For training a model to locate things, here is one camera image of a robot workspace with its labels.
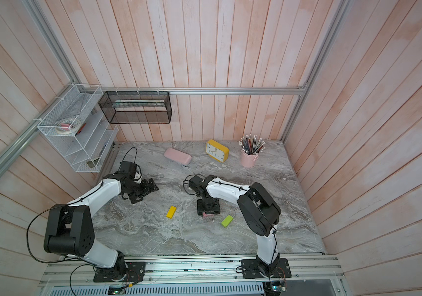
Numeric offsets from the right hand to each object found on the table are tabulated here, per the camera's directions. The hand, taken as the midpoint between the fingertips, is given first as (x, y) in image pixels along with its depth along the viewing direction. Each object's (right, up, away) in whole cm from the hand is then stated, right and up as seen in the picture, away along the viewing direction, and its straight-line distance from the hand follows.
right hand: (206, 213), depth 90 cm
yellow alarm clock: (+6, +32, +18) cm, 37 cm away
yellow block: (-18, 0, +1) cm, 18 cm away
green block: (+10, -3, -3) cm, 11 cm away
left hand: (-27, +9, +1) cm, 29 cm away
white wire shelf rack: (-52, +31, -12) cm, 61 cm away
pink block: (+1, -1, -2) cm, 2 cm away
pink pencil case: (-18, +29, +22) cm, 40 cm away
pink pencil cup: (+24, +26, +15) cm, 39 cm away
